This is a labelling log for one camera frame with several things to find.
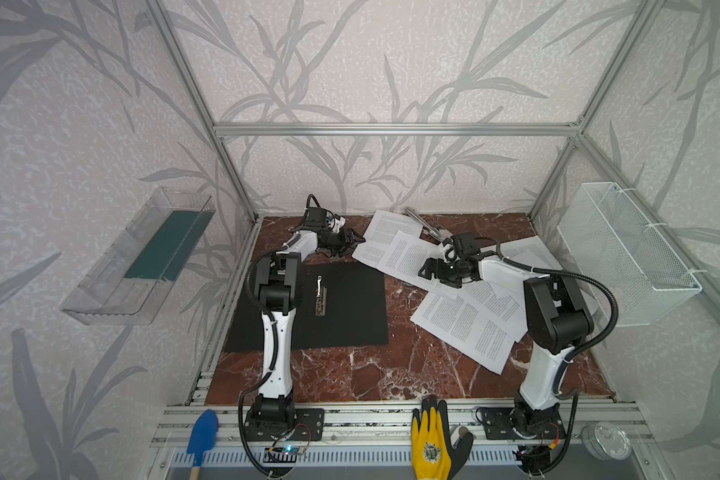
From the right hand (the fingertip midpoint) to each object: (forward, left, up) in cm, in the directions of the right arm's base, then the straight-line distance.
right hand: (429, 267), depth 99 cm
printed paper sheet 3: (-20, -10, -6) cm, 23 cm away
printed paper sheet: (+9, +7, -5) cm, 12 cm away
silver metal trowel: (+21, -5, -5) cm, 22 cm away
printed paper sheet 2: (+23, +15, -5) cm, 28 cm away
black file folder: (-11, +29, -5) cm, 31 cm away
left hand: (+12, +22, +3) cm, 26 cm away
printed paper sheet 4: (+10, -39, -6) cm, 41 cm away
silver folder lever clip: (-10, +36, -4) cm, 37 cm away
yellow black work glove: (-51, +4, -2) cm, 51 cm away
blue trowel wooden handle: (-47, +60, -4) cm, 77 cm away
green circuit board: (-50, +39, -6) cm, 64 cm away
